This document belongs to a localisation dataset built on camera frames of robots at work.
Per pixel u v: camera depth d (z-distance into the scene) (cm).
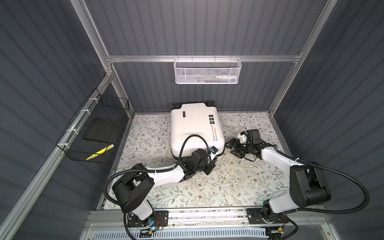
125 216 70
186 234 77
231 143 82
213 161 74
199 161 67
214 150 73
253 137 72
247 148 75
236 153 82
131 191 44
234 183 85
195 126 85
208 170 74
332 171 41
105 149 69
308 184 85
